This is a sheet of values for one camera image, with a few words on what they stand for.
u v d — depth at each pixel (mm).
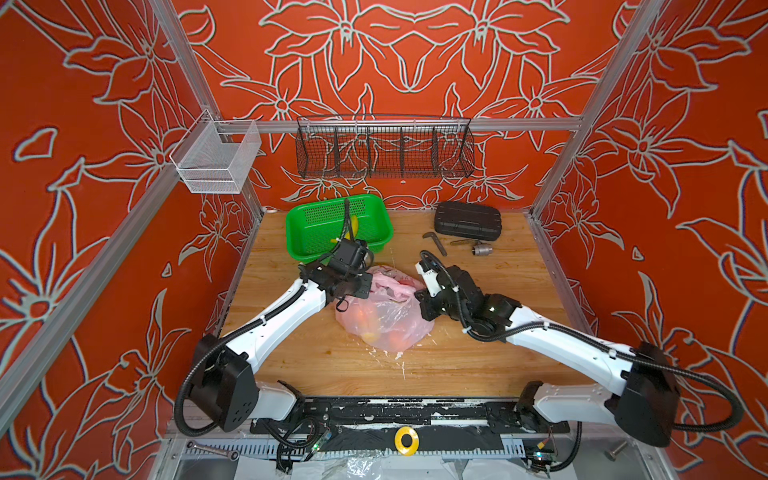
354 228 1081
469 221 1074
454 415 743
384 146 970
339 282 570
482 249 1036
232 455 684
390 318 789
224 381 395
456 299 570
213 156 922
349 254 622
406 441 691
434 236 1107
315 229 1159
